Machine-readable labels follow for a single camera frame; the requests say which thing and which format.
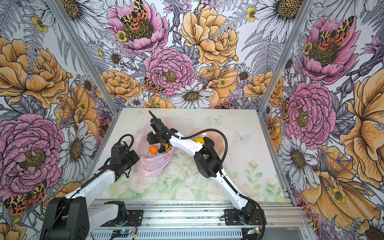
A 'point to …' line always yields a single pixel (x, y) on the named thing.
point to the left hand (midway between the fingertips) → (137, 159)
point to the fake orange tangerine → (153, 149)
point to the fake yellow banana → (166, 147)
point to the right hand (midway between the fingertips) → (152, 141)
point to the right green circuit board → (255, 230)
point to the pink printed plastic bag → (150, 164)
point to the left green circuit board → (121, 233)
